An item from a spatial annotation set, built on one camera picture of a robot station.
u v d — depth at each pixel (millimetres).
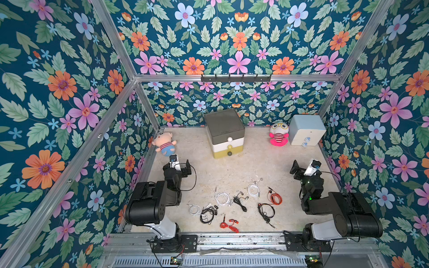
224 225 787
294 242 736
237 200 862
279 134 1078
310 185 683
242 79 919
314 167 738
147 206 460
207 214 822
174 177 708
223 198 862
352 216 444
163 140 1045
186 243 737
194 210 841
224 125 1176
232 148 966
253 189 906
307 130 985
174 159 794
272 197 876
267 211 833
